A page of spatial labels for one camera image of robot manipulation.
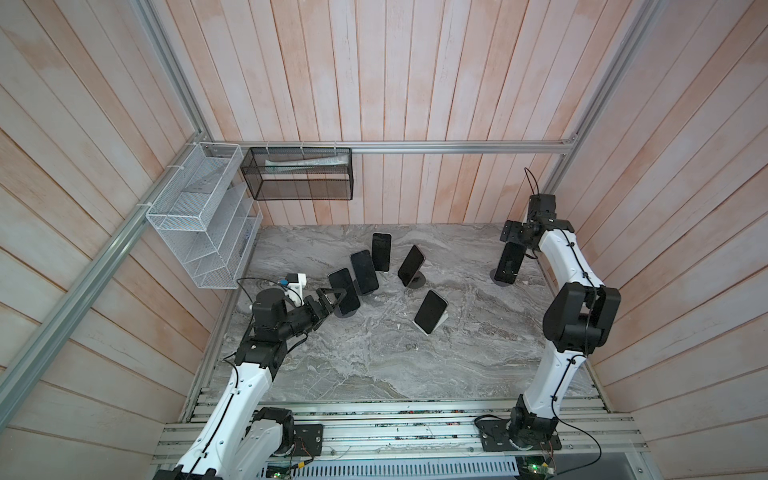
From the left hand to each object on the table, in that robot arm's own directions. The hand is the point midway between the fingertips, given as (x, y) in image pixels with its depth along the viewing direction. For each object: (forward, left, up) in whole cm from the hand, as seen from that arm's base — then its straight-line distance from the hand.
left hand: (341, 305), depth 75 cm
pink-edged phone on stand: (+22, -21, -12) cm, 32 cm away
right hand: (+29, -55, -3) cm, 62 cm away
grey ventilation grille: (-33, -2, -21) cm, 39 cm away
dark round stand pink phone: (+21, -23, -19) cm, 36 cm away
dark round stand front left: (+7, +3, -17) cm, 19 cm away
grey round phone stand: (+20, -51, -19) cm, 58 cm away
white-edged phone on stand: (+30, -11, -13) cm, 34 cm away
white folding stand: (+6, -30, -20) cm, 37 cm away
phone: (+4, -25, -10) cm, 28 cm away
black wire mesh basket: (+52, +19, +4) cm, 55 cm away
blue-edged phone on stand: (+21, -5, -13) cm, 25 cm away
